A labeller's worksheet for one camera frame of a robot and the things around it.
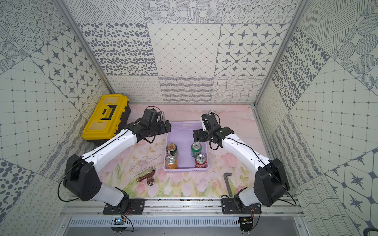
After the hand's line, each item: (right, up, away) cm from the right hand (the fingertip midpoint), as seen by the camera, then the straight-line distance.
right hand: (201, 136), depth 85 cm
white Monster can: (+8, +15, +13) cm, 22 cm away
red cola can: (-1, -14, -5) cm, 15 cm away
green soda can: (-3, -8, -1) cm, 8 cm away
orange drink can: (-17, -14, -7) cm, 23 cm away
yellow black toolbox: (-57, +9, +4) cm, 58 cm away
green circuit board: (-43, -41, -13) cm, 60 cm away
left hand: (-22, +7, 0) cm, 23 cm away
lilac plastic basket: (-13, -1, +17) cm, 22 cm away
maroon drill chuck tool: (-29, -24, -5) cm, 38 cm away
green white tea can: (-17, -8, -1) cm, 19 cm away
